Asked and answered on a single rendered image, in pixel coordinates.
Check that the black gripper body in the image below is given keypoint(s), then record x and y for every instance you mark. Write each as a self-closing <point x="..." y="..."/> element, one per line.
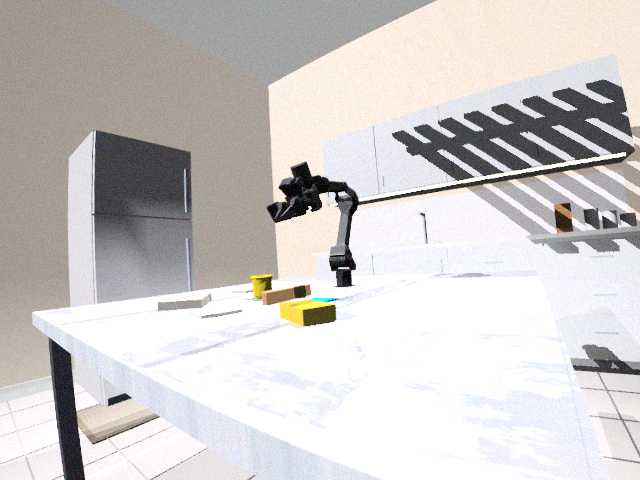
<point x="310" y="198"/>

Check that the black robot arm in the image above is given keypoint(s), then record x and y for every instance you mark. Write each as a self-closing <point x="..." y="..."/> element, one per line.
<point x="340" y="254"/>

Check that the yellow block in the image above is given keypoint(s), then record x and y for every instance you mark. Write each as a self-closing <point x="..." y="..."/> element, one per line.
<point x="307" y="312"/>

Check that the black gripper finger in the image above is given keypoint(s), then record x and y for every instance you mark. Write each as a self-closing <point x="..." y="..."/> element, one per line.
<point x="281" y="208"/>
<point x="295" y="209"/>

